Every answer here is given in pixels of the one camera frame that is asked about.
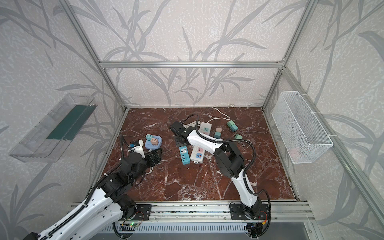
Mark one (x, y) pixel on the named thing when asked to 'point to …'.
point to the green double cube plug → (232, 126)
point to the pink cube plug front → (154, 141)
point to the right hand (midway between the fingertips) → (182, 138)
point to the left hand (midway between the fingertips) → (160, 147)
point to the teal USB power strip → (185, 155)
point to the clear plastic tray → (48, 139)
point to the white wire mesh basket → (302, 135)
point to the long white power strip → (197, 153)
